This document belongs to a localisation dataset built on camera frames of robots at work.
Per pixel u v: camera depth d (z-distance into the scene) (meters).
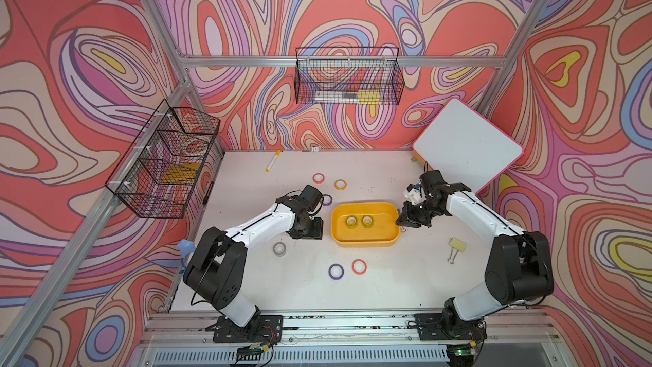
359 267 0.86
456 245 0.90
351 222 0.95
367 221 0.94
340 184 1.08
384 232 0.93
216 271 0.44
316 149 1.19
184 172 0.71
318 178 1.11
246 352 0.70
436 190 0.68
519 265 0.44
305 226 0.71
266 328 0.73
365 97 0.82
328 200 1.04
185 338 0.73
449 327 0.67
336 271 0.84
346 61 0.88
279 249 0.90
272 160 1.15
